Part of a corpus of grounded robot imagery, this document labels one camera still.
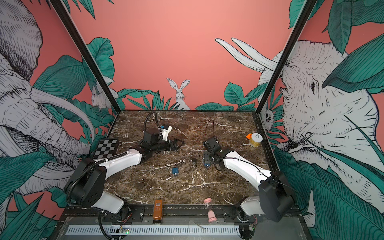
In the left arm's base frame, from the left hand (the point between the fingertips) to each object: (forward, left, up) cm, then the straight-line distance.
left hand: (180, 140), depth 84 cm
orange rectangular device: (-33, +11, -11) cm, 36 cm away
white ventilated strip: (-41, +13, -15) cm, 45 cm away
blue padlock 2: (-9, -16, -15) cm, 23 cm away
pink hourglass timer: (-36, -15, -13) cm, 41 cm away
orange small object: (+11, -47, -14) cm, 50 cm away
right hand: (-7, -16, -7) cm, 19 cm away
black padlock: (-5, -8, -15) cm, 18 cm away
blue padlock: (-12, +4, -15) cm, 19 cm away
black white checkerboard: (+4, +49, -13) cm, 51 cm away
